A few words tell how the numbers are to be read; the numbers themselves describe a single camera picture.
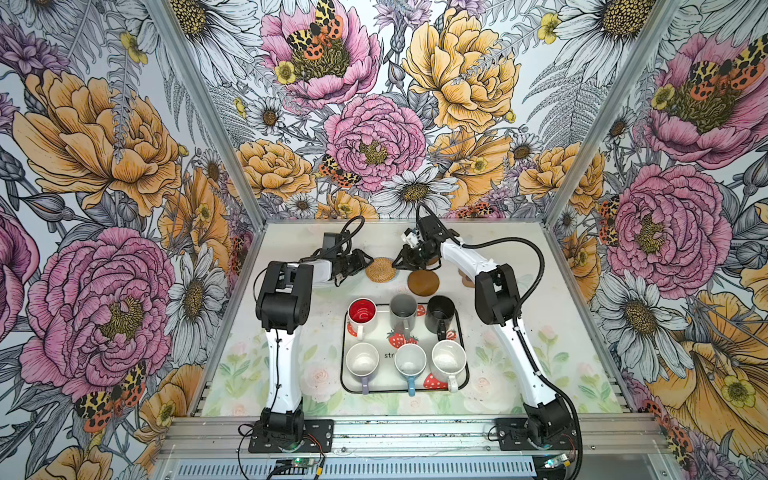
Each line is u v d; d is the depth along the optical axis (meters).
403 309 0.89
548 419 0.65
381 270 1.05
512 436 0.74
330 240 0.89
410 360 0.85
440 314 0.93
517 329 0.69
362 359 0.85
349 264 0.95
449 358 0.86
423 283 1.02
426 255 0.95
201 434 0.77
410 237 1.05
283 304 0.60
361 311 0.92
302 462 0.71
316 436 0.73
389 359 0.87
